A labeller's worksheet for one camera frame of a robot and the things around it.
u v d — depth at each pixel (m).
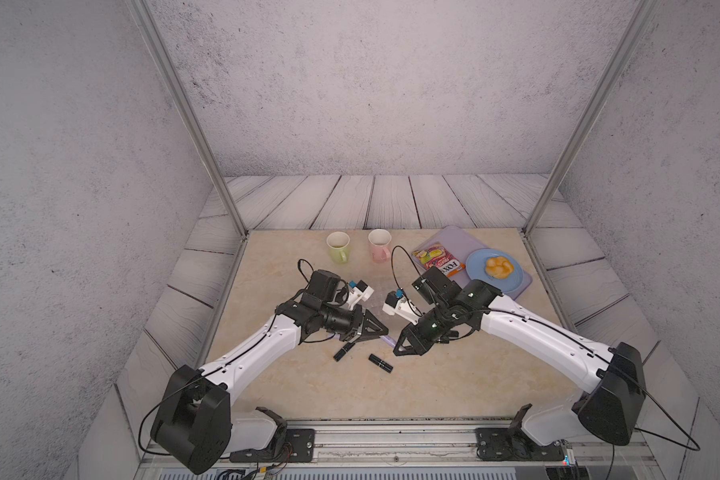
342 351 0.89
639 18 0.71
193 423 0.40
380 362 0.85
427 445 0.75
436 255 1.09
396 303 0.67
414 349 0.62
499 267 1.04
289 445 0.73
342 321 0.68
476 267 1.08
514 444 0.64
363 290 0.74
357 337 0.68
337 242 1.10
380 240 1.07
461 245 1.19
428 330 0.63
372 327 0.74
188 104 0.86
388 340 0.71
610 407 0.39
